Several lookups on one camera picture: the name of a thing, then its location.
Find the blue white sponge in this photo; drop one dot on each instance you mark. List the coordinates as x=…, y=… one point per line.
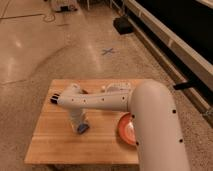
x=82, y=128

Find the black box on floor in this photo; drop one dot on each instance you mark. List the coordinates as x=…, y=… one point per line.
x=122, y=25

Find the wooden table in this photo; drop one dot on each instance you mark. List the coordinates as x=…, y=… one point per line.
x=54, y=142

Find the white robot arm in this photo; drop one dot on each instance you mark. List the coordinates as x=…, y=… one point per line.
x=159, y=138

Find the orange bowl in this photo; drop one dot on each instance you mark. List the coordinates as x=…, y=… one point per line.
x=126, y=130

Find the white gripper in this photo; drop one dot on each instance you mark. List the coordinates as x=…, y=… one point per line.
x=77, y=117

